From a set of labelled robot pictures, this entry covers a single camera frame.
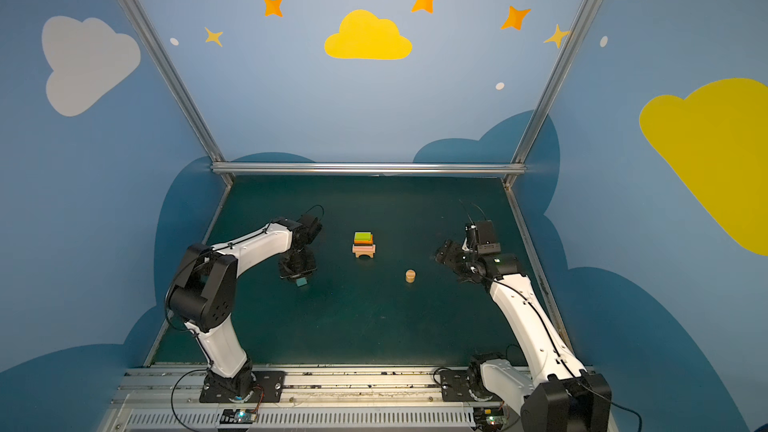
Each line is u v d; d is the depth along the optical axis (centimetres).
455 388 75
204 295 49
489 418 71
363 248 96
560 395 38
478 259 59
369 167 115
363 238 93
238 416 70
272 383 75
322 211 90
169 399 68
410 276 93
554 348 43
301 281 88
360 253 97
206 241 107
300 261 80
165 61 86
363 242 94
